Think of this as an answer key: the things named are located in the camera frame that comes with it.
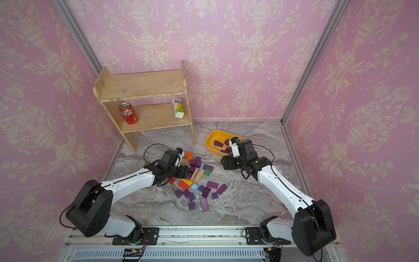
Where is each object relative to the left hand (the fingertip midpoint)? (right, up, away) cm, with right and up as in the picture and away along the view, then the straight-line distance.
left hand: (185, 170), depth 90 cm
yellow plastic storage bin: (+21, +19, +20) cm, 35 cm away
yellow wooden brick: (+2, -7, 0) cm, 7 cm away
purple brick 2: (+25, +10, +13) cm, 30 cm away
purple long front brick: (+11, -16, -7) cm, 21 cm away
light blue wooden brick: (+6, -9, -3) cm, 11 cm away
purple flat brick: (+13, 0, +7) cm, 14 cm away
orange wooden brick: (+1, +7, +8) cm, 11 cm away
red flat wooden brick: (-1, -8, -1) cm, 8 cm away
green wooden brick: (+12, -2, +4) cm, 13 cm away
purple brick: (+18, +14, +17) cm, 28 cm away
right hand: (+24, +7, -7) cm, 26 cm away
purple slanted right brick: (+20, -10, -2) cm, 23 cm away
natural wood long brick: (+8, -4, +2) cm, 9 cm away
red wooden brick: (-7, -6, +1) cm, 9 cm away
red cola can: (-28, +30, -6) cm, 42 cm away
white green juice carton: (-4, +35, +2) cm, 35 cm away
